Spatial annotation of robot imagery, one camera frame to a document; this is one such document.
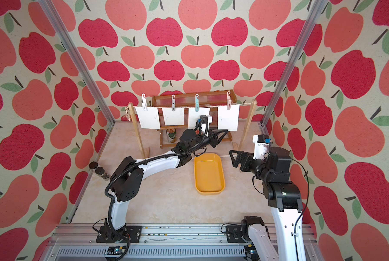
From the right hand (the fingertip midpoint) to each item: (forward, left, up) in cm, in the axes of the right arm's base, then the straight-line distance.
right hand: (240, 156), depth 66 cm
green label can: (+27, +37, -21) cm, 50 cm away
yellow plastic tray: (+4, +11, -28) cm, 30 cm away
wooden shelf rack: (+30, +31, -19) cm, 47 cm away
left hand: (+12, +5, 0) cm, 13 cm away
